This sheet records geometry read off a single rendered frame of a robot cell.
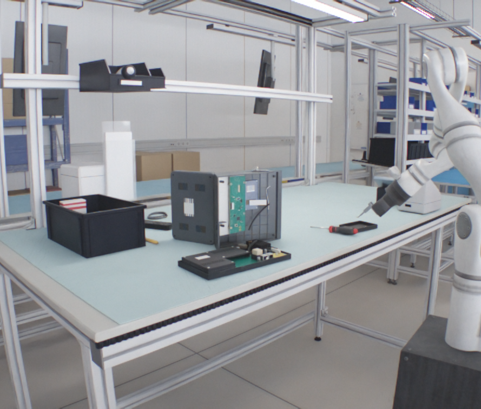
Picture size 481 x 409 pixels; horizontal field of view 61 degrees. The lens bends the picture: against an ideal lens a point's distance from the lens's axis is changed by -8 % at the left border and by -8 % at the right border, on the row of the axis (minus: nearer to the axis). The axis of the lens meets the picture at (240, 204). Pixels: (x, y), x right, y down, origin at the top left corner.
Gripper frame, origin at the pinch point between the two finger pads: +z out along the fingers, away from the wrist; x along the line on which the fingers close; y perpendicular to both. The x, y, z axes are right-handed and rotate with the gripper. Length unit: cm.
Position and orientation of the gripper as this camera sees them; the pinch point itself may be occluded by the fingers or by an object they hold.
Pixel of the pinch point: (358, 217)
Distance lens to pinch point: 148.5
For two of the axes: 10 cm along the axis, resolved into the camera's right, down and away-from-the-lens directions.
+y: 6.2, 7.6, -2.1
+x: 4.7, -1.6, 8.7
